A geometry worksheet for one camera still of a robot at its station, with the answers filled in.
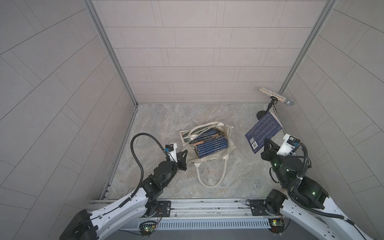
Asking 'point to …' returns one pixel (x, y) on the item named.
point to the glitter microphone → (288, 102)
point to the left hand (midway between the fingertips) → (190, 151)
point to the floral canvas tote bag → (187, 134)
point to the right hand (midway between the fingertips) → (261, 139)
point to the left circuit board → (147, 228)
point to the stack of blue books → (209, 141)
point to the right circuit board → (277, 225)
